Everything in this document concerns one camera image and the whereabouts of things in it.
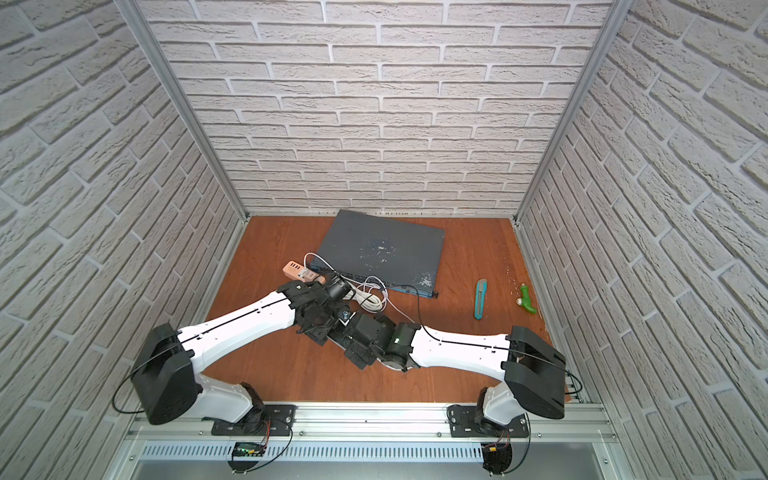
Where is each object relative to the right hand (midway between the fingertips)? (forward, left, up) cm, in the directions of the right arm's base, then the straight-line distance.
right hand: (358, 342), depth 78 cm
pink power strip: (+28, +22, -6) cm, 36 cm away
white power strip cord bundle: (+18, -3, -7) cm, 20 cm away
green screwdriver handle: (+13, -53, -8) cm, 55 cm away
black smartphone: (+2, +7, 0) cm, 7 cm away
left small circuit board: (-21, +28, -11) cm, 37 cm away
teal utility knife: (+16, -39, -9) cm, 43 cm away
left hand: (+9, +4, +1) cm, 10 cm away
